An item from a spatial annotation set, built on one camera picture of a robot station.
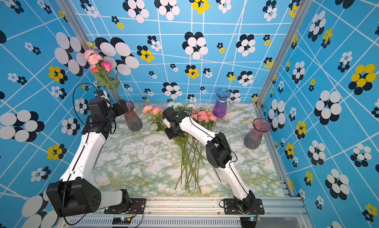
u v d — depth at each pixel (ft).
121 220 2.37
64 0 2.27
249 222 2.25
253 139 3.07
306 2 2.26
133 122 3.17
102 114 1.89
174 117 2.25
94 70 2.68
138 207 2.40
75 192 1.29
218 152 1.82
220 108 3.40
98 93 2.11
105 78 2.73
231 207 2.39
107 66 2.58
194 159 2.90
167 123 2.76
